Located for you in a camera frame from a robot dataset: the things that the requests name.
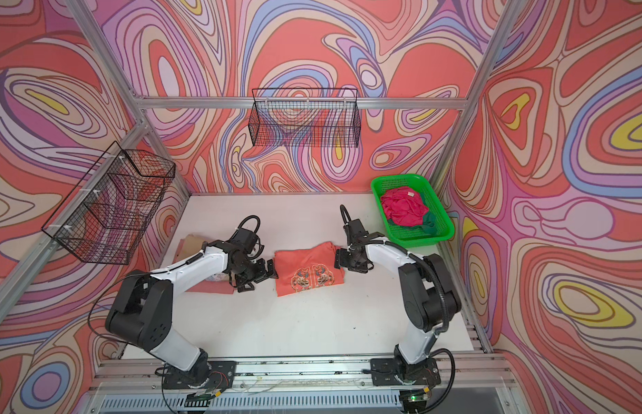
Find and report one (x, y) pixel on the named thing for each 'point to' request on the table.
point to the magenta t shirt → (405, 206)
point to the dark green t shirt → (429, 224)
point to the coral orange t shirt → (307, 268)
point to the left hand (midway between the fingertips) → (274, 279)
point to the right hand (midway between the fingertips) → (347, 270)
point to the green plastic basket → (408, 237)
